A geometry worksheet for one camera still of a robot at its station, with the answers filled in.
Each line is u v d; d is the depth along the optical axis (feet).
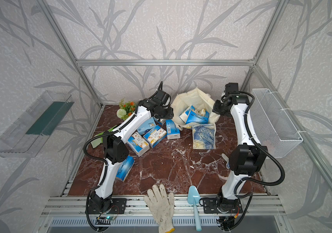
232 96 1.89
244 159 1.57
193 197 2.48
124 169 2.63
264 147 1.47
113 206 2.37
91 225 2.23
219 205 2.21
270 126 2.11
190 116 2.91
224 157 2.99
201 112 3.38
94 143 3.16
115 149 1.77
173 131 3.16
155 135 3.07
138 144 2.93
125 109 3.23
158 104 2.23
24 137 2.09
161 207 2.38
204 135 2.92
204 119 2.92
